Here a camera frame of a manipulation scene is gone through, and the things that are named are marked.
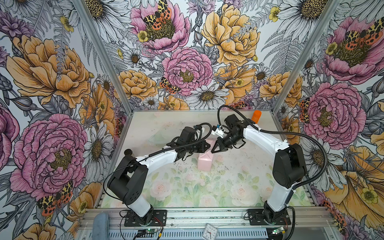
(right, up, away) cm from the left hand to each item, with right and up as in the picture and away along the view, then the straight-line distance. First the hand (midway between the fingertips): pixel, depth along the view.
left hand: (208, 149), depth 85 cm
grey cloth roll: (-50, -33, -16) cm, 62 cm away
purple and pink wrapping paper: (-2, -5, -4) cm, 7 cm away
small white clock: (-1, -35, -17) cm, 38 cm away
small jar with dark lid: (-46, -2, +1) cm, 46 cm away
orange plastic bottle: (+36, +20, +23) cm, 47 cm away
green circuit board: (-29, -36, -14) cm, 48 cm away
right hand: (+3, -2, -5) cm, 6 cm away
